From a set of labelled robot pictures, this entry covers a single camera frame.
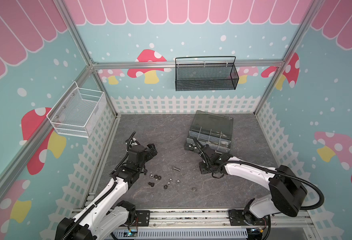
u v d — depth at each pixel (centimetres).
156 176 88
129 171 61
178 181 85
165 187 85
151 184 85
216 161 64
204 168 78
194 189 83
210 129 106
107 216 56
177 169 91
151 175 88
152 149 75
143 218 74
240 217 74
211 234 71
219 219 76
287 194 43
